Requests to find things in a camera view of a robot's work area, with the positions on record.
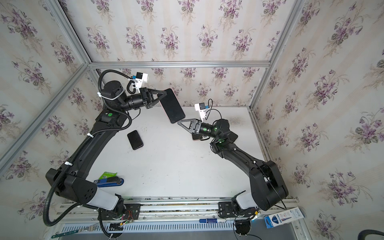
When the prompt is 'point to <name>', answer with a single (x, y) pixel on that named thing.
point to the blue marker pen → (212, 220)
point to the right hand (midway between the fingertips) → (184, 123)
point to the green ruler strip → (60, 234)
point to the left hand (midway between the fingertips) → (167, 95)
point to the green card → (106, 175)
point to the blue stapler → (112, 181)
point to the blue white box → (285, 216)
